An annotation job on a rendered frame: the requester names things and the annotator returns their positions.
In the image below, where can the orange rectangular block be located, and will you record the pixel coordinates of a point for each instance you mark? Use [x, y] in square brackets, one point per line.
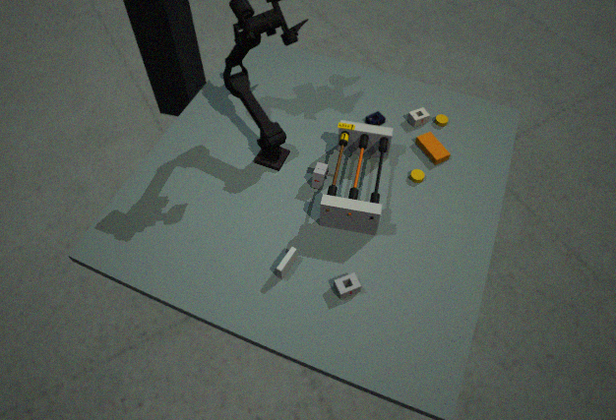
[432, 147]

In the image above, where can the yellow disc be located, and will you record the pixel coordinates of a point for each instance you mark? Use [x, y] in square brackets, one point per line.
[441, 120]
[417, 175]

